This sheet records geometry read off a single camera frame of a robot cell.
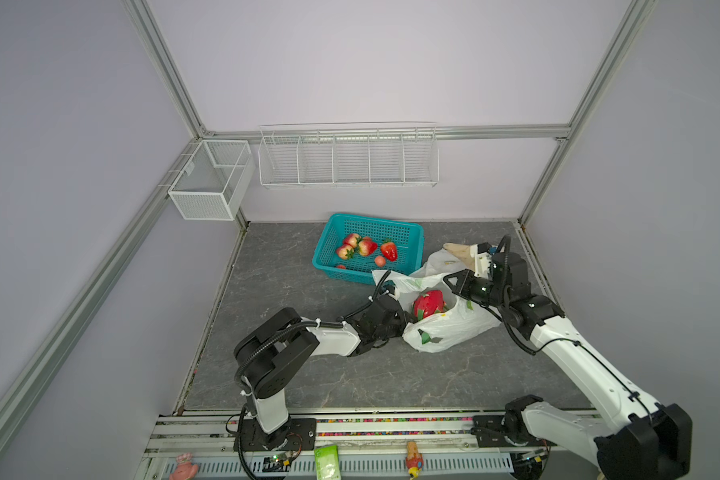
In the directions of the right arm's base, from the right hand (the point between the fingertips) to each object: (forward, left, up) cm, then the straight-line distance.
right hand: (444, 279), depth 78 cm
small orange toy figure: (-38, +9, -18) cm, 43 cm away
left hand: (-5, +6, -16) cm, 18 cm away
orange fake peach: (+20, +17, -18) cm, 32 cm away
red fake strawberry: (+25, +13, -18) cm, 34 cm away
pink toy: (-40, +62, -18) cm, 76 cm away
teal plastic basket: (+26, +27, -17) cm, 41 cm away
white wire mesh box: (+38, +73, +4) cm, 83 cm away
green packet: (-38, +29, -18) cm, 52 cm away
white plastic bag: (-9, -4, -2) cm, 10 cm away
